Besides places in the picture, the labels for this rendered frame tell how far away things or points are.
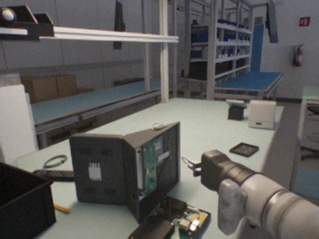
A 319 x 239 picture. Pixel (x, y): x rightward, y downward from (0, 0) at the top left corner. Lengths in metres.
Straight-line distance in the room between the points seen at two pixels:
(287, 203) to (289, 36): 6.74
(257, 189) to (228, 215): 0.06
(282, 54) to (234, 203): 6.74
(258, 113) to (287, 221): 1.03
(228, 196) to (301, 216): 0.09
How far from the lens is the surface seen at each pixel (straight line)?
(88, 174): 0.72
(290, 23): 7.08
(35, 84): 4.02
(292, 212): 0.39
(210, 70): 3.26
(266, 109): 1.38
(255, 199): 0.41
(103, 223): 0.69
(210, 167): 0.49
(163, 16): 1.97
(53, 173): 0.94
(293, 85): 7.12
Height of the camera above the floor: 1.42
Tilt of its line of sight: 16 degrees down
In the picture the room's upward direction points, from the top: 2 degrees counter-clockwise
